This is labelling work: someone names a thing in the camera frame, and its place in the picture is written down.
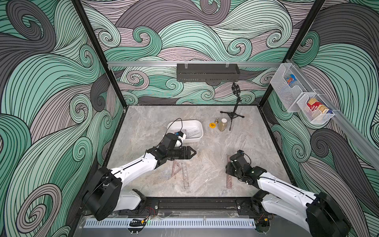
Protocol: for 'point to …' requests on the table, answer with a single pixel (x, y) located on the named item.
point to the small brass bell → (216, 122)
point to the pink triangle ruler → (176, 168)
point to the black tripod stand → (236, 91)
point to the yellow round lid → (212, 125)
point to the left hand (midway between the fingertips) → (192, 151)
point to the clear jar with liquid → (223, 124)
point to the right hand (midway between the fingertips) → (230, 167)
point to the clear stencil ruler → (193, 132)
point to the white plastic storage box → (185, 125)
